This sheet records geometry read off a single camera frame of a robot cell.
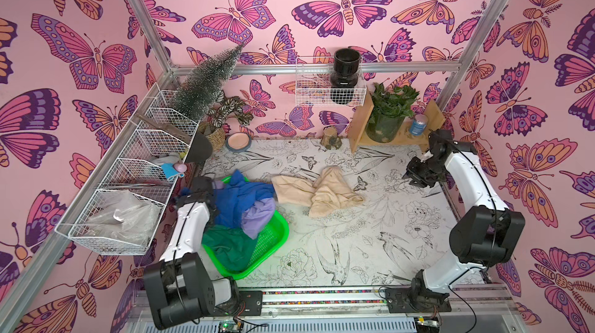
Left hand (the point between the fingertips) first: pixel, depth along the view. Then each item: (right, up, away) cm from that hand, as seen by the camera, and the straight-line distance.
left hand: (206, 217), depth 84 cm
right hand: (+72, +15, +1) cm, 74 cm away
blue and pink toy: (-3, +18, -16) cm, 24 cm away
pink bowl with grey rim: (+2, +30, +34) cm, 45 cm away
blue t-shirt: (+9, +8, -1) cm, 12 cm away
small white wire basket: (+39, +54, +13) cm, 68 cm away
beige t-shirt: (+45, +8, +3) cm, 46 cm away
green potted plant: (+71, +42, +11) cm, 84 cm away
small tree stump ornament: (+48, +32, +29) cm, 65 cm away
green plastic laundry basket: (+23, -10, +3) cm, 25 cm away
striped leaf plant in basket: (+1, +44, +15) cm, 46 cm away
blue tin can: (+89, +37, +23) cm, 99 cm away
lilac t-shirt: (+18, +1, -1) cm, 18 cm away
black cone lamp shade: (-17, +26, +34) cm, 46 cm away
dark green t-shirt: (+11, -8, -8) cm, 16 cm away
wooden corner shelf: (+63, +42, +30) cm, 81 cm away
